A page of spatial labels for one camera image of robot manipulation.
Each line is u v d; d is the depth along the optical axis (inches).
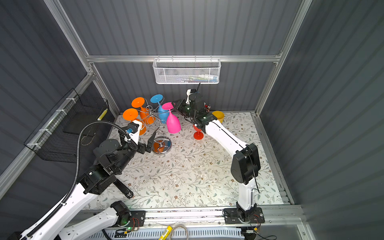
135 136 19.9
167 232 27.1
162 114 34.2
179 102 27.9
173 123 32.6
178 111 28.6
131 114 29.6
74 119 30.3
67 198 16.5
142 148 22.0
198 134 41.4
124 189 33.2
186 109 27.6
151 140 22.6
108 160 17.7
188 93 29.7
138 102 31.8
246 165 19.2
